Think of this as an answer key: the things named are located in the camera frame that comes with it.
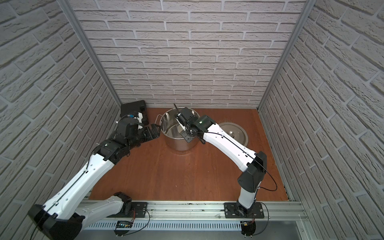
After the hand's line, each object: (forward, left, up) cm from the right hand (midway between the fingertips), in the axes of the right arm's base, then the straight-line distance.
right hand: (192, 130), depth 78 cm
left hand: (+1, +21, +5) cm, 21 cm away
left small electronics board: (-39, +37, -25) cm, 59 cm away
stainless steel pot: (+17, +16, -22) cm, 32 cm away
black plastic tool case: (+37, +40, -16) cm, 57 cm away
